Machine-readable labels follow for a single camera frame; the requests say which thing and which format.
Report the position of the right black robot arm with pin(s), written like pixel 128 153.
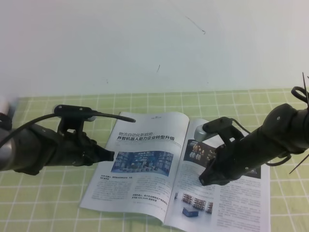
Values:
pixel 285 132

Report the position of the white robotics magazine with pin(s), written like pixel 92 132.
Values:
pixel 155 171

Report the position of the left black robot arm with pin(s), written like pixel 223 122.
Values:
pixel 36 147

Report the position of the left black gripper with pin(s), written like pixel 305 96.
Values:
pixel 70 149

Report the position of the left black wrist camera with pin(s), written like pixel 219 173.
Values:
pixel 74 113

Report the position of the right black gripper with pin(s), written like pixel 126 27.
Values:
pixel 234 161

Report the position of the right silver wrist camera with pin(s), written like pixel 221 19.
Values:
pixel 223 127

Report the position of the green checkered tablecloth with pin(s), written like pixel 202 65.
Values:
pixel 49 202

